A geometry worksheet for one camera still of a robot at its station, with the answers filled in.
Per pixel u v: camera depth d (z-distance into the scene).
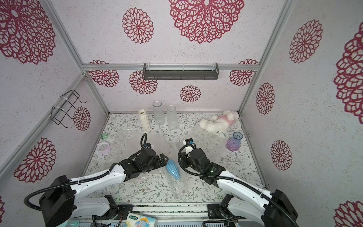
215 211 0.72
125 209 0.75
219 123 1.00
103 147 0.97
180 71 0.95
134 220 0.67
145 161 0.64
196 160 0.58
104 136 1.04
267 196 0.42
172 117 1.15
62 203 0.41
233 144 0.98
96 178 0.48
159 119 1.12
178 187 0.81
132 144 1.00
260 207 0.42
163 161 0.74
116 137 1.06
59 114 0.75
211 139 1.03
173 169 0.83
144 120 1.00
